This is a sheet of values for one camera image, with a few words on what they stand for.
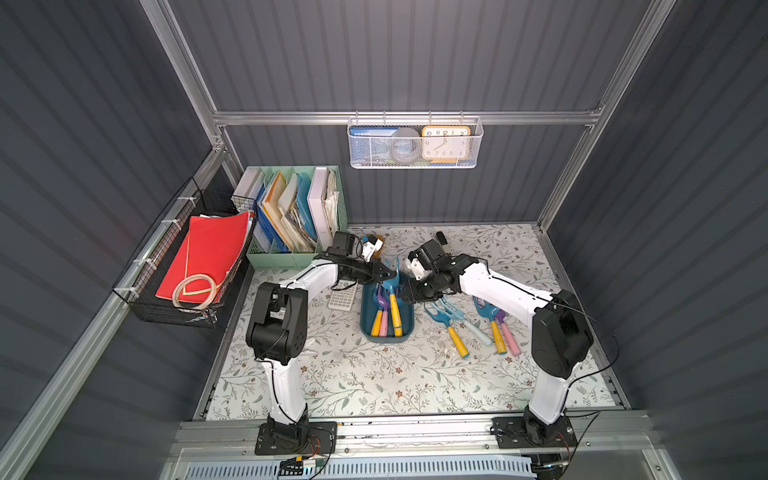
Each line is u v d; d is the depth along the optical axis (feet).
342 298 3.24
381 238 3.87
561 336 1.58
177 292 2.20
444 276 2.13
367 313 3.12
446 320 3.06
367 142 2.74
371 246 2.91
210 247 2.43
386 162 2.92
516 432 2.38
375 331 2.93
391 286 2.92
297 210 3.16
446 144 2.91
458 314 3.13
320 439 2.40
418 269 2.57
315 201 3.08
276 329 1.71
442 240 3.64
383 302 3.14
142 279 2.02
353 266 2.75
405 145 2.98
